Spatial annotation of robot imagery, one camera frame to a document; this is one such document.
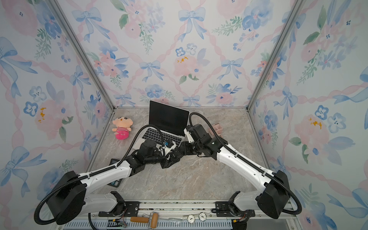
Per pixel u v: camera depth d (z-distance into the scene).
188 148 0.66
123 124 1.01
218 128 1.01
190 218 0.72
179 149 0.73
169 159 0.72
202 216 0.72
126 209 0.73
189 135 0.61
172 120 1.54
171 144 0.69
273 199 0.38
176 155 0.78
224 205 0.75
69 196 0.41
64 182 0.44
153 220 0.70
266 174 0.42
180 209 0.75
